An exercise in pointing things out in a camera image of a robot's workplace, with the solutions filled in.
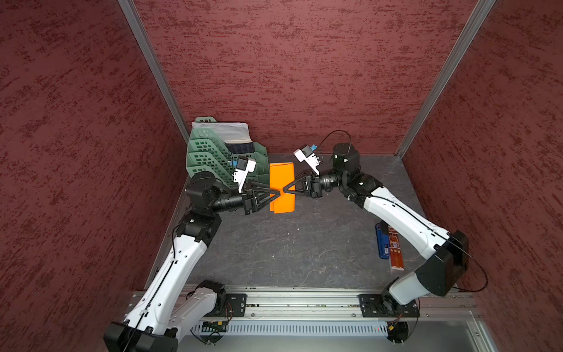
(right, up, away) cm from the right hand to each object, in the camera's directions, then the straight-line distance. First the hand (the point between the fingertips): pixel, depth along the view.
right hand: (286, 194), depth 62 cm
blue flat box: (+39, -22, +23) cm, 51 cm away
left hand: (-3, -1, -2) cm, 4 cm away
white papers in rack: (-26, +25, +35) cm, 50 cm away
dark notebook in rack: (-22, +19, +42) cm, 51 cm away
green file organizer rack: (-32, +15, +24) cm, 43 cm away
